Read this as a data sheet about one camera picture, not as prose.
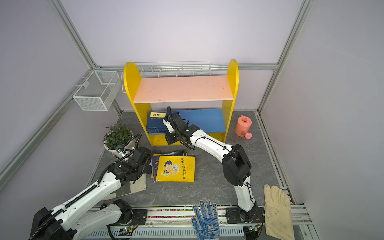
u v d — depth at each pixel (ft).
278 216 2.42
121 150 2.18
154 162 2.84
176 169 2.71
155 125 2.89
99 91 3.15
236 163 1.62
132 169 1.94
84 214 1.50
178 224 2.41
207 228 2.32
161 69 3.08
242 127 3.25
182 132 2.14
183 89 2.49
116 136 2.78
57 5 2.24
